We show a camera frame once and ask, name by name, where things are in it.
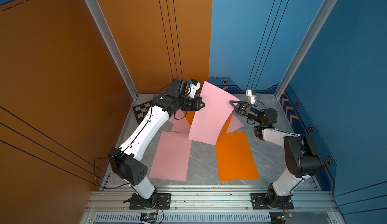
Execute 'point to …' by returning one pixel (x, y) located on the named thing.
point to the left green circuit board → (150, 217)
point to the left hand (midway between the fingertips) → (205, 102)
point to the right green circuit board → (284, 216)
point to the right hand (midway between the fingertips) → (230, 105)
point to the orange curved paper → (226, 126)
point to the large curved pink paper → (172, 158)
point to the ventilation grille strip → (187, 217)
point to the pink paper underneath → (181, 123)
